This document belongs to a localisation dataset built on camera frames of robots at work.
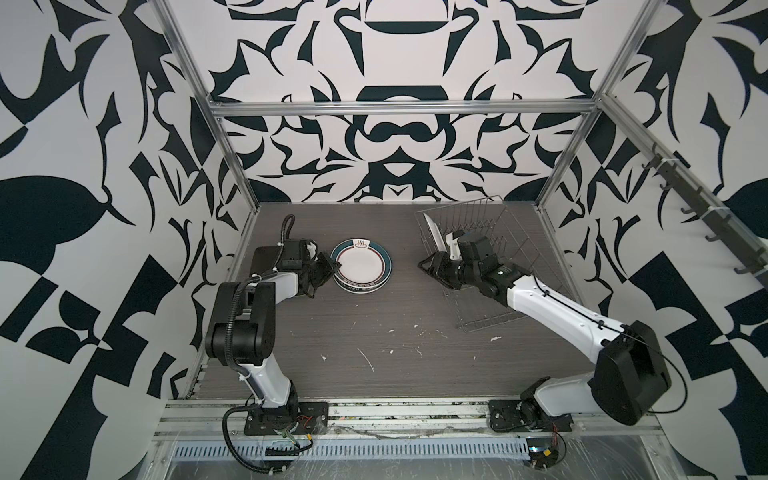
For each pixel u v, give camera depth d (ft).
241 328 1.58
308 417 2.38
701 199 1.97
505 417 2.43
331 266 2.80
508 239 3.36
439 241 2.92
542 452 2.33
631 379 1.37
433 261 2.48
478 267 2.07
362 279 3.10
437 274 2.34
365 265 3.25
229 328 1.42
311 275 2.76
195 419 2.50
